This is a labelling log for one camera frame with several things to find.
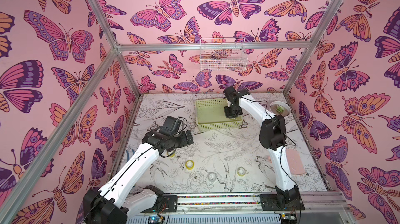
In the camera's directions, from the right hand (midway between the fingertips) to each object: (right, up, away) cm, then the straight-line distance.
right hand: (226, 117), depth 99 cm
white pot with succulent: (+34, +6, -2) cm, 34 cm away
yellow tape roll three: (-27, -14, -34) cm, 46 cm away
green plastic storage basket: (-9, +1, +11) cm, 14 cm away
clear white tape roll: (-10, -30, -17) cm, 36 cm away
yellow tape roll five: (+6, -28, -16) cm, 33 cm away
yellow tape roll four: (-22, -26, -13) cm, 36 cm away
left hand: (-22, -10, -20) cm, 32 cm away
